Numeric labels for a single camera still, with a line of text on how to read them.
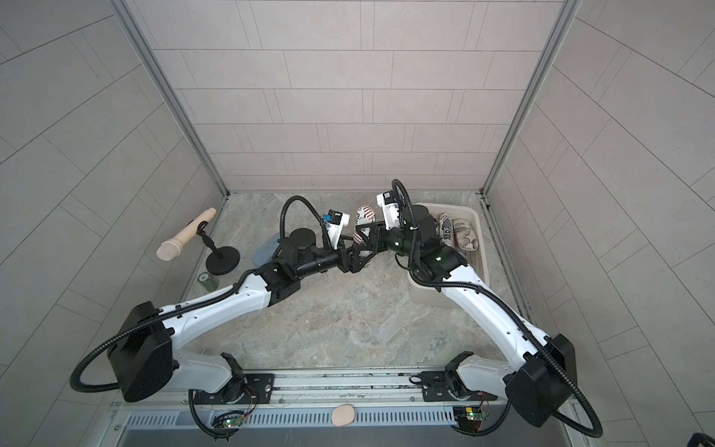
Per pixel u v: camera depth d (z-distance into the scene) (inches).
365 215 26.7
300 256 22.1
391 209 24.8
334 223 24.9
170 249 27.7
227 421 25.4
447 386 27.9
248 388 27.3
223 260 37.2
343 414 26.4
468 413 27.0
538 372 14.6
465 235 33.2
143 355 15.6
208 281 33.3
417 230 20.6
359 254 25.0
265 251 38.2
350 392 27.9
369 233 25.7
